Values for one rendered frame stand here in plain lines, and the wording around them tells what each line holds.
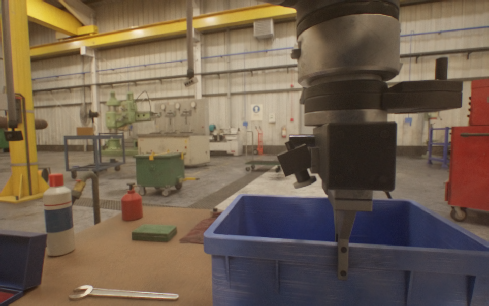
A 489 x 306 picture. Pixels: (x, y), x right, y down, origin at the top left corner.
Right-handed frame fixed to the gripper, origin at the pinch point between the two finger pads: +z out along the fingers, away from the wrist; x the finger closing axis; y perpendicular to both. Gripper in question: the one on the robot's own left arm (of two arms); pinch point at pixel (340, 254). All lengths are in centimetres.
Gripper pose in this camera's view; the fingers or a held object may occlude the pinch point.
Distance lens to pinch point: 28.7
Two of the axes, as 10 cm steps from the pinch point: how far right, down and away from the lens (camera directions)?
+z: 0.1, 10.0, 0.7
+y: -9.8, 0.0, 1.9
